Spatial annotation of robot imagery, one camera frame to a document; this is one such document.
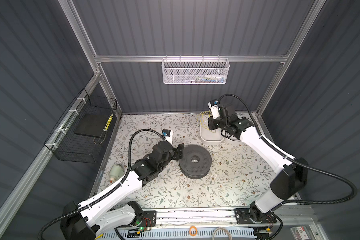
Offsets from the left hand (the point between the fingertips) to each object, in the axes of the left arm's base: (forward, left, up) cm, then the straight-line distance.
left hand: (177, 143), depth 75 cm
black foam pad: (+10, +42, +6) cm, 44 cm away
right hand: (+14, -19, +3) cm, 24 cm away
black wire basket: (+5, +48, +4) cm, 48 cm away
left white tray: (+21, -22, -21) cm, 37 cm away
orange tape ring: (-35, -7, -24) cm, 42 cm away
